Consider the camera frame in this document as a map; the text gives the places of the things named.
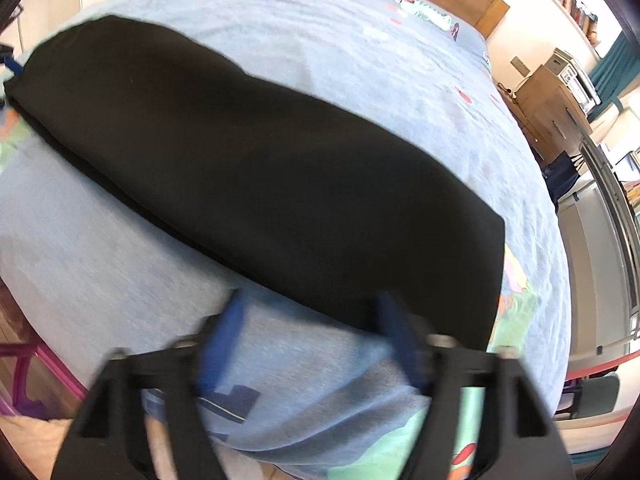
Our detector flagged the black pants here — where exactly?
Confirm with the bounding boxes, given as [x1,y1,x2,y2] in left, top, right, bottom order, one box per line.
[6,16,506,350]

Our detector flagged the beige quilted blanket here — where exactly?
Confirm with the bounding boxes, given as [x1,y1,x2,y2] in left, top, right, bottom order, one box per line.
[1,416,72,480]

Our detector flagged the blue patterned bed sheet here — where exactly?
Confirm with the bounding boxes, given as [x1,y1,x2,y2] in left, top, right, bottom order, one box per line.
[1,0,574,479]

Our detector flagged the dark blue bag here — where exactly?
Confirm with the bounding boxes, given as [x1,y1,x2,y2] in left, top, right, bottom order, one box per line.
[542,152,584,210]

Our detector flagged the wooden drawer chest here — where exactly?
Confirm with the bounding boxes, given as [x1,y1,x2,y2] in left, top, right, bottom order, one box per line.
[513,65,591,165]

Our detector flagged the white printer box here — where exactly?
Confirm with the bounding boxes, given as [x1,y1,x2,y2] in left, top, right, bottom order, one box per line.
[544,48,601,115]

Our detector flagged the teal curtain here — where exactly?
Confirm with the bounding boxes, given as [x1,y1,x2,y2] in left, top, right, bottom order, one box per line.
[588,32,639,122]

